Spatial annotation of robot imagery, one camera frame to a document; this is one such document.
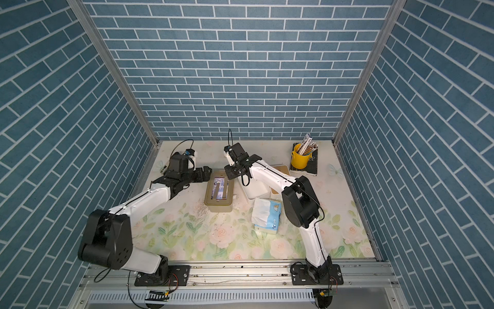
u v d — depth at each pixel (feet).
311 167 3.53
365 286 2.37
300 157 3.31
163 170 3.36
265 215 2.77
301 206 1.74
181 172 2.29
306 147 3.24
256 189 3.23
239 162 2.36
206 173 2.68
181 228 2.84
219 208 2.96
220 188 3.00
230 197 2.79
